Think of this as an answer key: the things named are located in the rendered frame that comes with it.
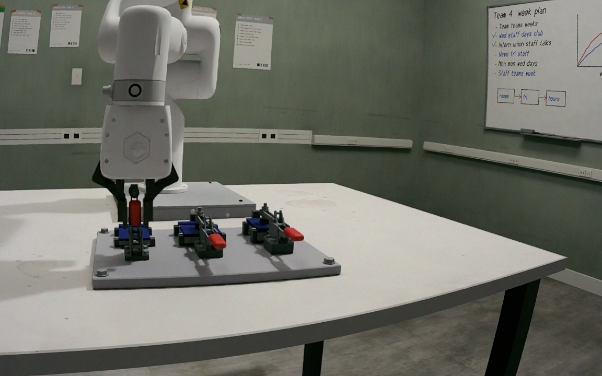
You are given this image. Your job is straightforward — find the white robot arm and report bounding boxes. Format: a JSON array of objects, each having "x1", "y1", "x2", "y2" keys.
[{"x1": 97, "y1": 0, "x2": 221, "y2": 194}]

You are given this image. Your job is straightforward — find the grey toggle clamp with red handle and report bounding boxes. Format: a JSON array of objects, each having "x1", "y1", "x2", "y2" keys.
[{"x1": 259, "y1": 203, "x2": 304, "y2": 254}]

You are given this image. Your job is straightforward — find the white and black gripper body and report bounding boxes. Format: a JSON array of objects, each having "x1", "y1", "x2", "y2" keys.
[{"x1": 100, "y1": 101, "x2": 172, "y2": 180}]

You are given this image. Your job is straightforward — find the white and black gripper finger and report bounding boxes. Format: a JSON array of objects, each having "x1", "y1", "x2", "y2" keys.
[
  {"x1": 91, "y1": 160, "x2": 127, "y2": 229},
  {"x1": 143, "y1": 162, "x2": 180, "y2": 229}
]

